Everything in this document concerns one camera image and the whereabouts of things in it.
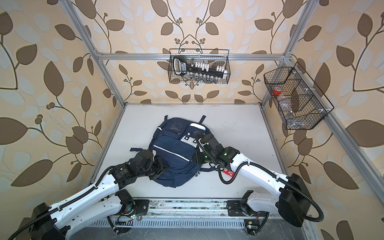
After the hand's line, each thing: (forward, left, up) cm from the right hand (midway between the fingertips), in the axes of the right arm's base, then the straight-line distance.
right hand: (193, 158), depth 77 cm
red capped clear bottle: (+28, -47, +20) cm, 58 cm away
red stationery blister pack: (-3, -20, -14) cm, 25 cm away
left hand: (-3, +11, -2) cm, 11 cm away
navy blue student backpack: (+14, +12, -5) cm, 18 cm away
